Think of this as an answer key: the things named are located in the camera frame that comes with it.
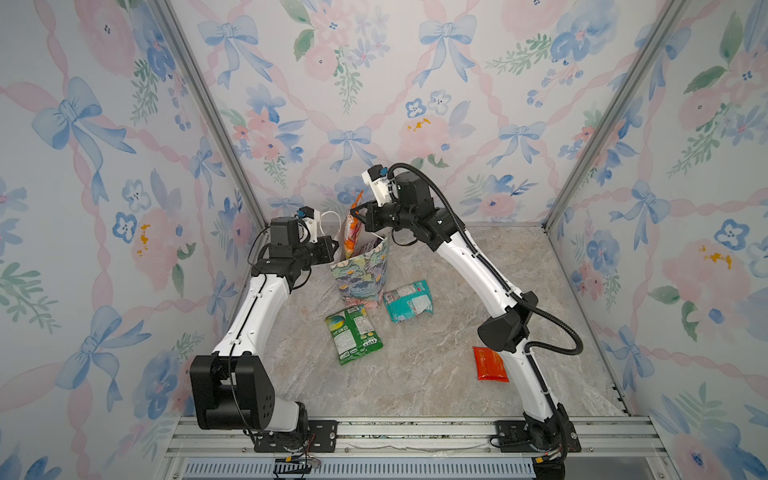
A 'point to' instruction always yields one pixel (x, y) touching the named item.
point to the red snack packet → (489, 364)
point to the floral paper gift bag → (360, 278)
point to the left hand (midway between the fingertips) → (339, 240)
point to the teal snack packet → (408, 301)
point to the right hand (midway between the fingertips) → (351, 208)
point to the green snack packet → (353, 333)
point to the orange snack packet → (354, 229)
